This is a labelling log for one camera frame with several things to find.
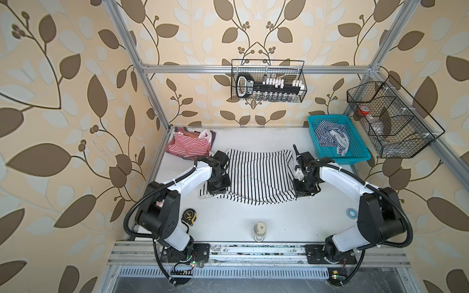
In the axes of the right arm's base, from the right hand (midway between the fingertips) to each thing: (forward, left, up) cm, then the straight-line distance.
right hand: (297, 194), depth 86 cm
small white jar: (-16, +20, +6) cm, 26 cm away
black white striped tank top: (+7, +18, +7) cm, 21 cm away
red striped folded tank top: (+35, +57, -1) cm, 67 cm away
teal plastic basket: (+25, -40, 0) cm, 47 cm away
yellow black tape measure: (-7, +51, -2) cm, 51 cm away
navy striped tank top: (+38, -31, -2) cm, 50 cm away
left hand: (+3, +34, +3) cm, 34 cm away
